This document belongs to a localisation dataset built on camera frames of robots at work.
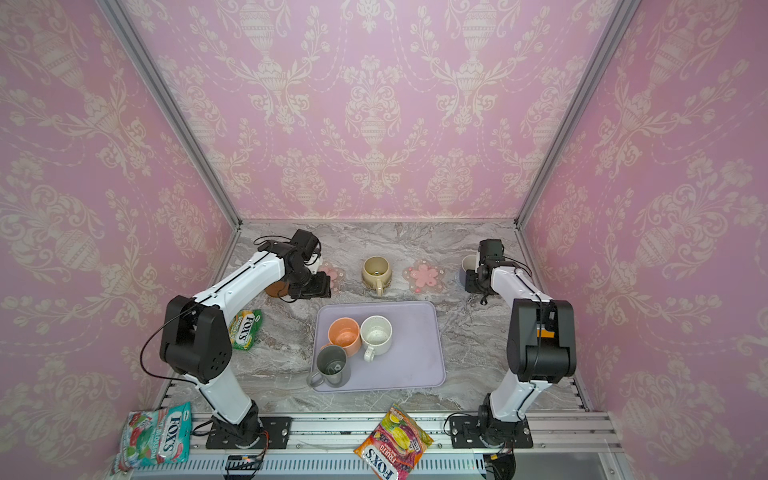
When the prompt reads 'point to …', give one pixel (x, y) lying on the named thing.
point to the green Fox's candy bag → (154, 437)
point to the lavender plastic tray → (415, 357)
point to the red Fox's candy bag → (396, 444)
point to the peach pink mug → (345, 332)
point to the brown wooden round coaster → (274, 289)
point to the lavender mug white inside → (469, 262)
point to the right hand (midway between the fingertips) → (478, 282)
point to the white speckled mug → (376, 333)
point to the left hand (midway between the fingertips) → (323, 295)
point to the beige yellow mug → (377, 273)
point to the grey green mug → (333, 368)
